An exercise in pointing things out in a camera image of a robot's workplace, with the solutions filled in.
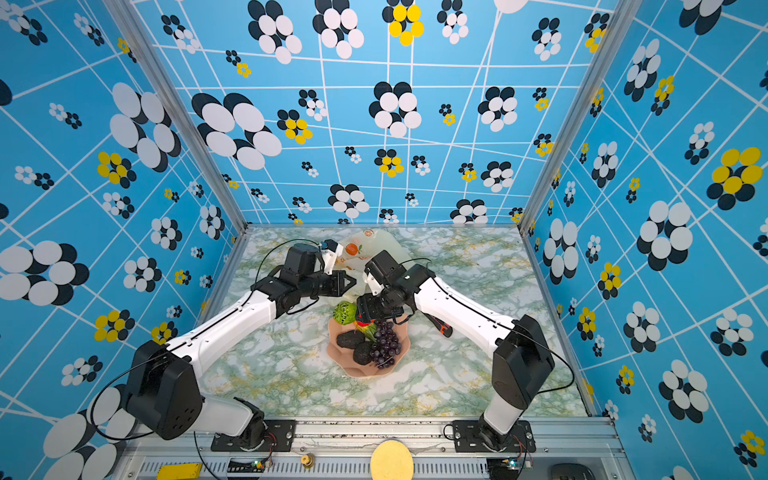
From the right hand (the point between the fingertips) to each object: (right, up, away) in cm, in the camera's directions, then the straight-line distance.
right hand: (368, 315), depth 80 cm
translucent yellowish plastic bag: (-6, +19, +25) cm, 32 cm away
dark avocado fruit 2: (-2, -11, +1) cm, 11 cm away
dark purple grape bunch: (+5, -8, 0) cm, 10 cm away
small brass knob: (-13, -31, -12) cm, 36 cm away
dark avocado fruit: (-5, -8, +5) cm, 11 cm away
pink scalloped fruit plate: (-7, -13, +3) cm, 15 cm away
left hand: (-3, +9, +2) cm, 10 cm away
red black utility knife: (+22, -6, +11) cm, 25 cm away
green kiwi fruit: (-7, 0, +4) cm, 8 cm away
